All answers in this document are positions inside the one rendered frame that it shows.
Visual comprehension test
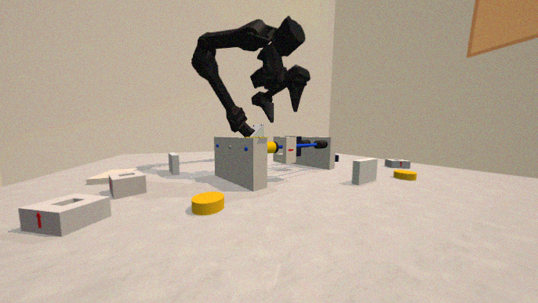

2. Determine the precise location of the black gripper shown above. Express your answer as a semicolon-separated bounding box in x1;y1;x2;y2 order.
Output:
251;60;311;123

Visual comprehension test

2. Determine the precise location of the yellow short cylinder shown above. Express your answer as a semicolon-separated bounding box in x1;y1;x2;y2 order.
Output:
394;170;417;181
191;192;224;215

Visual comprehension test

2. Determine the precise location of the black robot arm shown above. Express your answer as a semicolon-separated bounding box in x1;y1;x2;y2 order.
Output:
191;16;305;137

